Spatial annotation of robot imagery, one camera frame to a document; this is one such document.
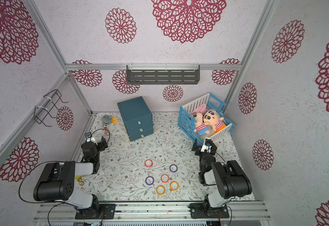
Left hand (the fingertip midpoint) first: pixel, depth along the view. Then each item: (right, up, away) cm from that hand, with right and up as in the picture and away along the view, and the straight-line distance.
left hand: (96, 139), depth 93 cm
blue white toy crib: (+60, +12, +5) cm, 62 cm away
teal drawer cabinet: (+28, +14, -5) cm, 32 cm away
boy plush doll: (+78, +15, +4) cm, 79 cm away
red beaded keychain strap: (+1, +5, +14) cm, 14 cm away
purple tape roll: (+50, -20, -5) cm, 54 cm away
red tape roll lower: (+45, -23, -7) cm, 52 cm away
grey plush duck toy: (0, +14, +17) cm, 21 cm away
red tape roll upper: (+35, -16, -1) cm, 38 cm away
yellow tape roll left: (+43, -29, -11) cm, 53 cm away
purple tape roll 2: (+36, -24, -8) cm, 44 cm away
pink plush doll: (+70, +7, +3) cm, 71 cm away
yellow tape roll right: (+52, -27, -11) cm, 60 cm away
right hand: (+71, -1, -4) cm, 71 cm away
